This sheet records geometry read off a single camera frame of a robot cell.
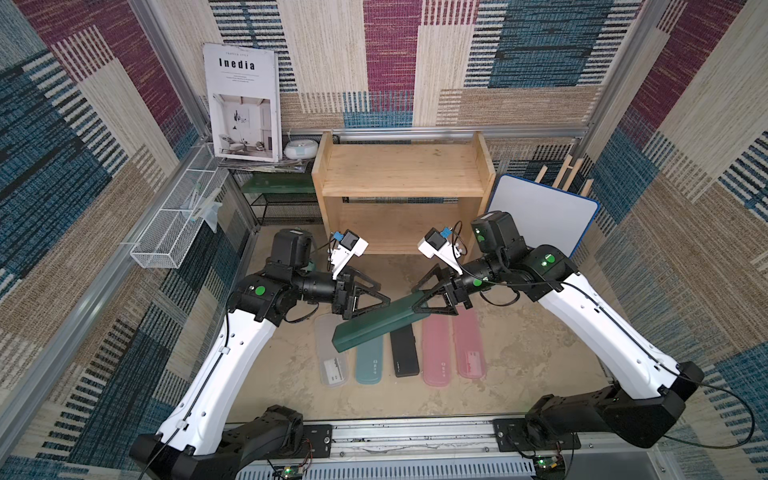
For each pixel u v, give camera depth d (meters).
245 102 0.78
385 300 0.54
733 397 0.59
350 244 0.55
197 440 0.36
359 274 0.63
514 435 0.73
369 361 0.85
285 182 0.99
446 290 0.51
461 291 0.52
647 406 0.40
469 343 0.89
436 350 0.90
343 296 0.52
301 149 0.86
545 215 0.90
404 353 0.85
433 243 0.53
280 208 1.19
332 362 0.85
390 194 0.69
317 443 0.73
